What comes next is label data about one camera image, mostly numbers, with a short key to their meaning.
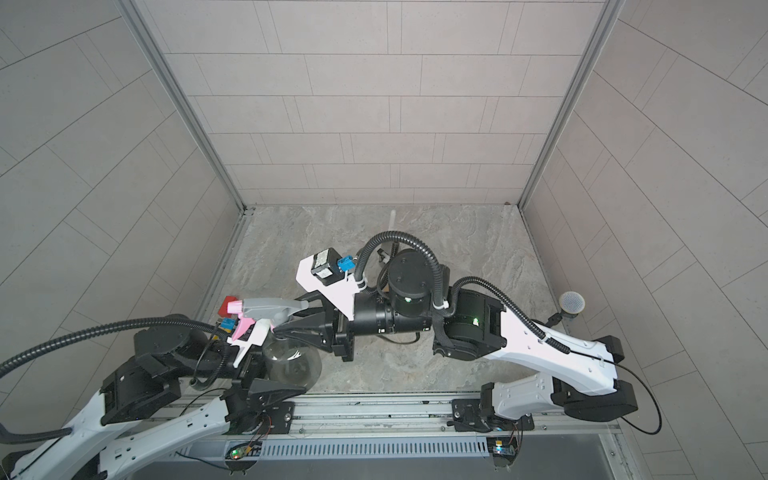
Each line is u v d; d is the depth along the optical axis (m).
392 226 0.87
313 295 0.38
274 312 0.36
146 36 0.74
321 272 0.31
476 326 0.35
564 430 0.70
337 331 0.34
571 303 0.64
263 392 0.41
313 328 0.35
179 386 0.28
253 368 0.44
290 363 0.44
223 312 0.86
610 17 0.71
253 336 0.39
